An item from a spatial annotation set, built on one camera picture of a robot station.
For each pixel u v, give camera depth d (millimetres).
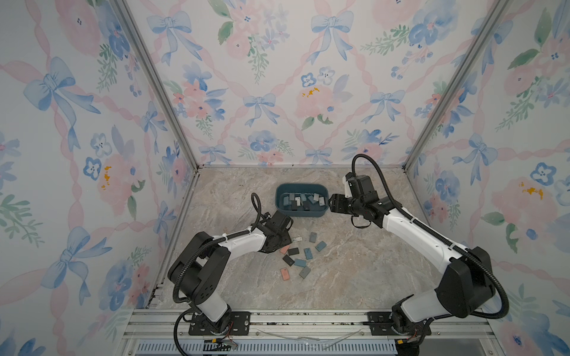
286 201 1034
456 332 734
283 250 897
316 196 1065
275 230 714
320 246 922
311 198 1061
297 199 1042
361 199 641
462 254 438
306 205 1038
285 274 837
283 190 1088
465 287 424
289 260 879
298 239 928
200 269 453
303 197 1053
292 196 1063
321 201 1025
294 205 1034
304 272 854
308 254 901
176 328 681
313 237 949
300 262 890
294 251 906
